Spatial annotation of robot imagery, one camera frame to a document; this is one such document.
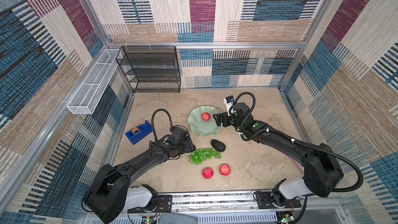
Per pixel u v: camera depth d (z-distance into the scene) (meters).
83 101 0.70
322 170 0.42
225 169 0.79
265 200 0.73
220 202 0.75
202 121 1.02
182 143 0.78
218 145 0.87
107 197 0.41
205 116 0.99
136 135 0.91
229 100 0.73
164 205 0.73
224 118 0.75
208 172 0.78
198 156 0.84
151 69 1.11
